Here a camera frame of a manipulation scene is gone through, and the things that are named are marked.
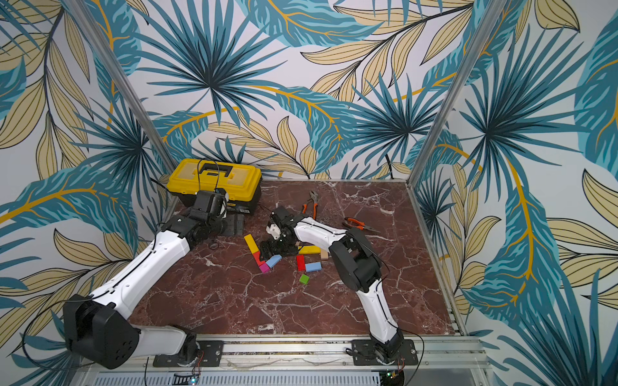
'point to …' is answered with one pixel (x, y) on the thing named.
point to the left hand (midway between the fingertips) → (230, 225)
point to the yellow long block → (310, 249)
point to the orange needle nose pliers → (357, 224)
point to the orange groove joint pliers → (315, 207)
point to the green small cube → (304, 279)
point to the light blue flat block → (313, 267)
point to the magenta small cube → (264, 268)
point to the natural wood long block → (324, 254)
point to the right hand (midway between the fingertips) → (271, 256)
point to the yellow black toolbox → (238, 185)
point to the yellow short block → (251, 243)
